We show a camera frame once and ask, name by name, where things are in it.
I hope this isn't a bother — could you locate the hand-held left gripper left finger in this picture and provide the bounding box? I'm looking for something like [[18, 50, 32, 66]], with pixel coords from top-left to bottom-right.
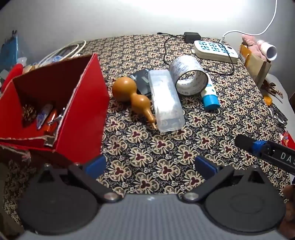
[[34, 155, 121, 203]]

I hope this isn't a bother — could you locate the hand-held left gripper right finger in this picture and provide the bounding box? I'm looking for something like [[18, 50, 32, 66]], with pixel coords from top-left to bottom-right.
[[182, 155, 266, 203]]

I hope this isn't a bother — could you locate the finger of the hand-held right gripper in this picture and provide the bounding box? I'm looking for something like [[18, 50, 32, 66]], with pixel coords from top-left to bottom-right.
[[235, 134, 269, 160]]

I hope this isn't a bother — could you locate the white tube blue cap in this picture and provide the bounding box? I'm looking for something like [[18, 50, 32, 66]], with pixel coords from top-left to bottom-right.
[[200, 73, 220, 110]]

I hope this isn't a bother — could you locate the red cardboard box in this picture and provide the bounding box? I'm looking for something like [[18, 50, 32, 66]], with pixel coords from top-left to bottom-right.
[[0, 54, 110, 169]]

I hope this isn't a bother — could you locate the clear plastic case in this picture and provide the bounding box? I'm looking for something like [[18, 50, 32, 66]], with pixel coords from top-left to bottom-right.
[[148, 69, 185, 133]]

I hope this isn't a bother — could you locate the brown gourd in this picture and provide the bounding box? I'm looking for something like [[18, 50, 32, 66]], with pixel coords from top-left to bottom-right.
[[112, 77, 158, 130]]

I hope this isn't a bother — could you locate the small black box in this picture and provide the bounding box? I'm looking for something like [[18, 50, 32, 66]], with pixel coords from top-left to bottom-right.
[[129, 69, 152, 96]]

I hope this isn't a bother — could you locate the printed tape roll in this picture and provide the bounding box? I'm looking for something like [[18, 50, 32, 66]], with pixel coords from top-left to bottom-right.
[[169, 55, 209, 95]]

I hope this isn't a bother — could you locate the person's right hand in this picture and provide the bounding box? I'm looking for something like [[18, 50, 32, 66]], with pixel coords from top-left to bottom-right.
[[282, 183, 295, 240]]

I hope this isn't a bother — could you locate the red printed packet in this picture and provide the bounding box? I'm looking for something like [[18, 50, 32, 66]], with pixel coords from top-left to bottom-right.
[[281, 130, 295, 148]]

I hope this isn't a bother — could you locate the dark metal clutter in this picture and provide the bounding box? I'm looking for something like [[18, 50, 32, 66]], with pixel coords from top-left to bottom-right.
[[270, 104, 288, 126]]

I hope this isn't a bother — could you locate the floral patterned tablecloth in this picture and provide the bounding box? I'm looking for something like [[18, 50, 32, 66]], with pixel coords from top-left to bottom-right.
[[5, 34, 292, 208]]

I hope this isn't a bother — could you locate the brown patterned ornament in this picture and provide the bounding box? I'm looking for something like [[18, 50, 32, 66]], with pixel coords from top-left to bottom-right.
[[261, 80, 284, 98]]

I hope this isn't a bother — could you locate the orange tool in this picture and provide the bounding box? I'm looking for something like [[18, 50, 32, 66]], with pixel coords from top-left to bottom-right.
[[45, 108, 59, 133]]

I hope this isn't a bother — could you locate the silver metal tool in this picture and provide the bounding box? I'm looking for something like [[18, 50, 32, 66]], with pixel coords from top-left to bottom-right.
[[47, 107, 66, 126]]

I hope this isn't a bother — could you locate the blue printed item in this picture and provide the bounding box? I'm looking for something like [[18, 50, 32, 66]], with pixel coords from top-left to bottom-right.
[[36, 104, 54, 130]]

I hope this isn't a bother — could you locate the brown paper bag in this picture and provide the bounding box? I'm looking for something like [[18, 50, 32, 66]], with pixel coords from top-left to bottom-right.
[[238, 43, 272, 89]]

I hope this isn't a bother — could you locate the pinecone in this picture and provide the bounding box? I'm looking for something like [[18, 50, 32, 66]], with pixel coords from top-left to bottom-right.
[[22, 104, 38, 126]]

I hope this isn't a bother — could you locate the white plastic cup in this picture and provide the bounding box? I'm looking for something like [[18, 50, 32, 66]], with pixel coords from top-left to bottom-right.
[[257, 40, 277, 61]]

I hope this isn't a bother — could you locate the white power strip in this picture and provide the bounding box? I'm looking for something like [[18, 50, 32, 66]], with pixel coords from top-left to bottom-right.
[[193, 40, 239, 64]]

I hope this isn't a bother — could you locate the pink plush toy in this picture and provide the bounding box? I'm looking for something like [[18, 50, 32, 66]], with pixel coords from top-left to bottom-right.
[[242, 36, 268, 61]]

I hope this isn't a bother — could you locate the blue white packet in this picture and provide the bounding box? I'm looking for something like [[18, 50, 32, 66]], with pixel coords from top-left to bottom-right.
[[46, 53, 70, 64]]

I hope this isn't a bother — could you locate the black power adapter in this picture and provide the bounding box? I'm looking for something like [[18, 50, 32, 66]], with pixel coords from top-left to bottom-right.
[[184, 32, 201, 43]]

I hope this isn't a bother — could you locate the red glasses case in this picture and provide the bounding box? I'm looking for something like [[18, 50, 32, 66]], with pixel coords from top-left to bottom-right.
[[1, 63, 23, 93]]

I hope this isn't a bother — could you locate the blue plastic bag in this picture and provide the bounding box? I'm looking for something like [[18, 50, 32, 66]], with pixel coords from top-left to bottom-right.
[[0, 30, 19, 67]]

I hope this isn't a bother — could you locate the black cable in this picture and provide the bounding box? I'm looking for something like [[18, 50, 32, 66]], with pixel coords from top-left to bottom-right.
[[157, 32, 235, 76]]

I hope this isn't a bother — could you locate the coiled white cable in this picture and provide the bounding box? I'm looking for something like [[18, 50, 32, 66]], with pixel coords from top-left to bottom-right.
[[34, 40, 87, 67]]

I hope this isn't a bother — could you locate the white power cord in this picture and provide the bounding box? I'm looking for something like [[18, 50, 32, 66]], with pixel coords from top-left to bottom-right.
[[220, 0, 277, 44]]

